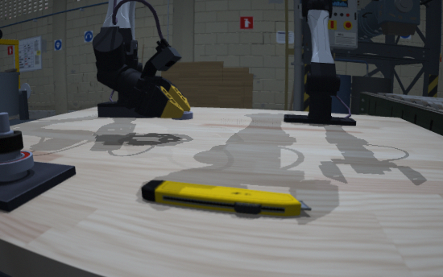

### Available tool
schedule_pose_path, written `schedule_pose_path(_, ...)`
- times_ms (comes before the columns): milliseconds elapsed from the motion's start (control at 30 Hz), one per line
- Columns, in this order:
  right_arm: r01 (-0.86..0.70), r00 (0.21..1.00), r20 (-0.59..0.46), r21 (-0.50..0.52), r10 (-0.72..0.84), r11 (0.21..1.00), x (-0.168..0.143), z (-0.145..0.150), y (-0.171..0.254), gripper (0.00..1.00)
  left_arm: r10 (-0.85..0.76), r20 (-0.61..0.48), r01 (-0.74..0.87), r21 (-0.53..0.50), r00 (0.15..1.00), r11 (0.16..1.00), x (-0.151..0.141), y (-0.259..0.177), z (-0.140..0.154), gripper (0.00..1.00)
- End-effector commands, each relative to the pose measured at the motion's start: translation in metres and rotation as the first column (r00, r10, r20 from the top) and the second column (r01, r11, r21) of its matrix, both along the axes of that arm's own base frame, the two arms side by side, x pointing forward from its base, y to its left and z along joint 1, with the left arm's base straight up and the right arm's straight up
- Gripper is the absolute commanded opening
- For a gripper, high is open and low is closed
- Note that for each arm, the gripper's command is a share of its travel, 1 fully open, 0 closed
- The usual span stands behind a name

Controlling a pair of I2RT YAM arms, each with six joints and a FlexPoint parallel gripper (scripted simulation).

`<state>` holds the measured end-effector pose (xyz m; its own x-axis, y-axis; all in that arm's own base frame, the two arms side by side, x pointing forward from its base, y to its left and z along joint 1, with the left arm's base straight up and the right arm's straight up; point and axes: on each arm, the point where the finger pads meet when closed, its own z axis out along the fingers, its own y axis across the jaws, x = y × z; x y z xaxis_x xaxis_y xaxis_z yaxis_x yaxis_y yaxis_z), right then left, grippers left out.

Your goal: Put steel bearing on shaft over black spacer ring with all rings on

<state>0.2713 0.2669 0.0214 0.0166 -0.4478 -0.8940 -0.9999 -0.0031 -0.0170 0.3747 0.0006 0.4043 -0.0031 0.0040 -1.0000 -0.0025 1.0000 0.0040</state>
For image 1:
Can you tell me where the black ring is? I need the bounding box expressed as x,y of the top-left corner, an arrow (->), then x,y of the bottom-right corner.
0,130 -> 23,155

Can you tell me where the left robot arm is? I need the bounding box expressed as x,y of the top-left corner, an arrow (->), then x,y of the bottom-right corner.
284,0 -> 356,126

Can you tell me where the red and grey ring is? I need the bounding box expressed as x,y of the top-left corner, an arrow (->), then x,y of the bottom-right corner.
0,151 -> 34,176

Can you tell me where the yellow utility knife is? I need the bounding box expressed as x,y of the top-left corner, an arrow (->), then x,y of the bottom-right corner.
141,180 -> 311,216

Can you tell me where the grey steel bearing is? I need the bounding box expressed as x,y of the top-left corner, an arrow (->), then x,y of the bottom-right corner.
172,111 -> 193,120

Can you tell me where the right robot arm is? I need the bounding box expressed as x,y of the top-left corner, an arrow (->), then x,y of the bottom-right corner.
93,0 -> 182,107

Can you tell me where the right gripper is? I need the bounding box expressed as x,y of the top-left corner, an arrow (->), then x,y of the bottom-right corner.
118,68 -> 190,118

